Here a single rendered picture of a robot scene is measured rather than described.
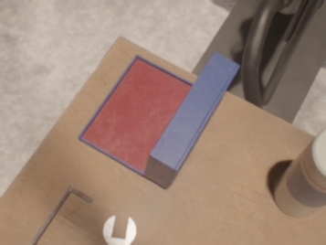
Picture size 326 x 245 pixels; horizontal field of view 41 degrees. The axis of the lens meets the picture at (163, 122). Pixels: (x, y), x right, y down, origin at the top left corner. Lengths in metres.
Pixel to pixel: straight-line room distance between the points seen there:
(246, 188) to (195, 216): 0.08
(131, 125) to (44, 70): 0.66
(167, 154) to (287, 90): 0.77
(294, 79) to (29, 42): 0.75
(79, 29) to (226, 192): 0.82
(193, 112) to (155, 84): 0.16
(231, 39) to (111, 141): 0.72
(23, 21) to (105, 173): 0.82
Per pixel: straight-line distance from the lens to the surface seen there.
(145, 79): 0.68
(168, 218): 0.61
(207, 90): 0.54
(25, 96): 1.25
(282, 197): 0.60
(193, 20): 1.32
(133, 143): 0.63
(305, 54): 1.31
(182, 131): 0.52
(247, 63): 0.79
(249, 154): 0.64
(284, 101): 1.22
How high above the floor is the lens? 1.07
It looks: 67 degrees down
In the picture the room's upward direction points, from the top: straight up
